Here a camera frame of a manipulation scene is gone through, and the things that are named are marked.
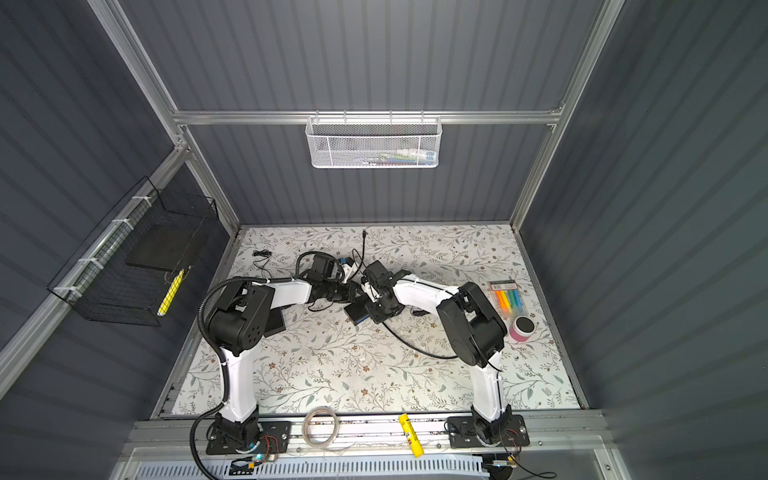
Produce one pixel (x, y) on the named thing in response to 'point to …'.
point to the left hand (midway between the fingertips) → (368, 296)
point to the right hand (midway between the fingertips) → (380, 315)
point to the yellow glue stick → (412, 435)
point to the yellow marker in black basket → (170, 294)
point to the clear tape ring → (305, 432)
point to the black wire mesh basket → (132, 266)
